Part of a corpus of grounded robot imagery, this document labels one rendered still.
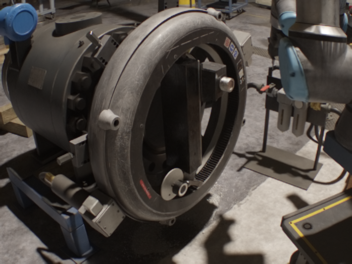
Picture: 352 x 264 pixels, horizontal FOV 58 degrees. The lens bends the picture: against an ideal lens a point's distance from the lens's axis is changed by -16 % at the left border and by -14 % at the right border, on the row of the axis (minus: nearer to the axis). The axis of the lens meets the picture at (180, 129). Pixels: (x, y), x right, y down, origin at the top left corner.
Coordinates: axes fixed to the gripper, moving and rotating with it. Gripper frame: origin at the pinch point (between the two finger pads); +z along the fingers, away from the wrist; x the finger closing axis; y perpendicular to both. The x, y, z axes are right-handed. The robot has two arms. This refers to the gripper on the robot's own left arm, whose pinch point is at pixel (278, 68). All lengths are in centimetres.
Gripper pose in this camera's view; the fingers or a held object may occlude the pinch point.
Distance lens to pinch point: 140.5
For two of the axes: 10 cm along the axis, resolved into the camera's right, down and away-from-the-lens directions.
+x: -9.7, 2.0, -0.9
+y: -2.2, -7.7, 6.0
